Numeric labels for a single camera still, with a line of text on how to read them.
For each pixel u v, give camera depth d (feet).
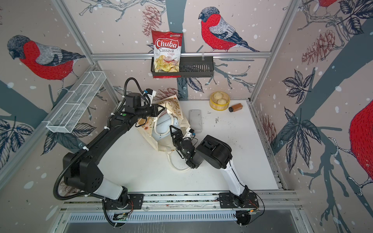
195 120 3.50
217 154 1.79
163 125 2.96
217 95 3.80
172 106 2.76
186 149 2.38
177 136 2.73
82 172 1.40
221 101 3.73
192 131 2.87
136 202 2.39
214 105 3.72
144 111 2.24
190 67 3.50
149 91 2.38
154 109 2.33
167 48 2.74
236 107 3.69
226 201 2.39
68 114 2.39
